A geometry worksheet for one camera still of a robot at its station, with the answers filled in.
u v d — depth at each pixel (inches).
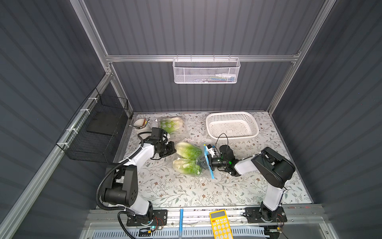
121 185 17.9
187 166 32.2
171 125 40.2
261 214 26.8
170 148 31.6
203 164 31.1
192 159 34.1
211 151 33.9
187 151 34.9
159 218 28.5
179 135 42.0
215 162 31.2
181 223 28.1
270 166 20.1
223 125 44.0
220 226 27.6
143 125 39.9
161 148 29.2
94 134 29.0
